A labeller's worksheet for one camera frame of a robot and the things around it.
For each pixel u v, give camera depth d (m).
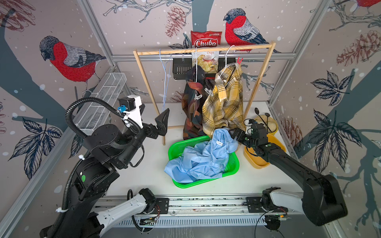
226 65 0.75
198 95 0.62
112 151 0.33
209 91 0.63
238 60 0.93
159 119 0.41
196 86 0.65
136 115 0.39
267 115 1.05
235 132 0.78
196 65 0.88
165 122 0.46
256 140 0.66
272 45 0.62
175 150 0.84
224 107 0.98
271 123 0.99
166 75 1.07
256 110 1.06
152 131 0.42
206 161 0.74
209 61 0.86
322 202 0.39
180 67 0.95
